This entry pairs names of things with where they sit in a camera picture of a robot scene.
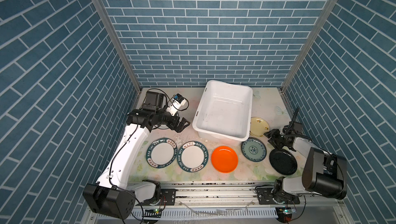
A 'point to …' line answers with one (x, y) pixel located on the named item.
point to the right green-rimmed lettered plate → (192, 156)
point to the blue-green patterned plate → (253, 149)
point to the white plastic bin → (224, 114)
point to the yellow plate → (258, 126)
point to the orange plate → (224, 159)
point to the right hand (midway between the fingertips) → (266, 133)
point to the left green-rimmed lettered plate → (161, 152)
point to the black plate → (283, 162)
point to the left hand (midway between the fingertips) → (182, 117)
